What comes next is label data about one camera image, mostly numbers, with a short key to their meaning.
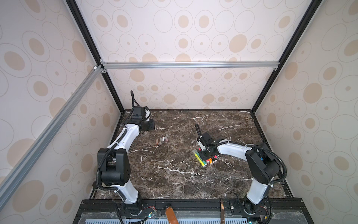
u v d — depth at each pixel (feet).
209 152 2.61
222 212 2.39
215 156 3.02
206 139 2.48
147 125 2.55
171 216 2.25
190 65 2.96
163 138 3.29
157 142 3.27
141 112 2.33
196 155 3.03
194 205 2.45
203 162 2.94
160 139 3.30
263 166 1.59
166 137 3.37
